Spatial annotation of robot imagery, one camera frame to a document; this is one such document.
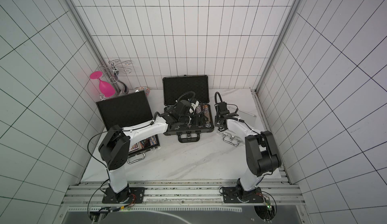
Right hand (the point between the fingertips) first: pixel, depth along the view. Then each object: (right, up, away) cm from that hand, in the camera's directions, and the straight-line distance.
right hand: (223, 119), depth 95 cm
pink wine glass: (-78, +19, +3) cm, 80 cm away
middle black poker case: (-15, 0, -20) cm, 25 cm away
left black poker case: (-61, +5, -1) cm, 61 cm away
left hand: (-15, 0, -10) cm, 18 cm away
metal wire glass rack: (-69, +35, -3) cm, 77 cm away
